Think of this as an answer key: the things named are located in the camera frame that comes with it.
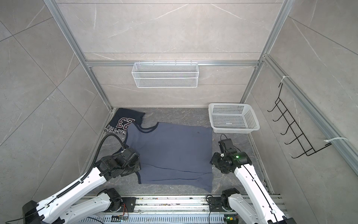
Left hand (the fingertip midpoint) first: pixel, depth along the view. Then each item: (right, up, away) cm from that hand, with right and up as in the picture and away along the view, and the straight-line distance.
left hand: (139, 162), depth 77 cm
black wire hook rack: (+80, +26, -6) cm, 84 cm away
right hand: (+42, +1, +1) cm, 43 cm away
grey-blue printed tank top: (+18, +1, +17) cm, 25 cm away
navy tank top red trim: (-24, +23, +30) cm, 44 cm away
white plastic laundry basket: (+65, +26, +37) cm, 79 cm away
